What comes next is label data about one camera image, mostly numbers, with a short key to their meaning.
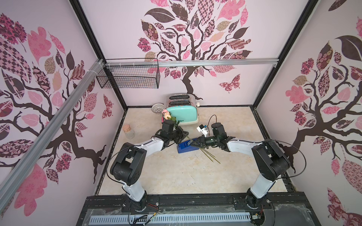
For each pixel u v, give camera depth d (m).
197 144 0.81
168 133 0.73
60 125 0.57
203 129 0.83
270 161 0.48
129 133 0.96
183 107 0.98
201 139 0.80
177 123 0.92
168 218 0.70
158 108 1.17
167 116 0.88
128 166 0.47
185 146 0.92
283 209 0.73
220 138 0.73
